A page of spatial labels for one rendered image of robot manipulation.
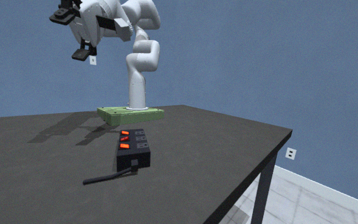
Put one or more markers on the black power strip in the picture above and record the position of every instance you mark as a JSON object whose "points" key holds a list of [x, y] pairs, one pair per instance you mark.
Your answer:
{"points": [[133, 150]]}

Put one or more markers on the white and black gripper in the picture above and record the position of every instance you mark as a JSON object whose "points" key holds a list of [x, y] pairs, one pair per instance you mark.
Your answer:
{"points": [[80, 15]]}

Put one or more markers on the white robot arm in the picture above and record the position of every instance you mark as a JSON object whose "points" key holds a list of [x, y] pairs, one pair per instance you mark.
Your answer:
{"points": [[146, 52]]}

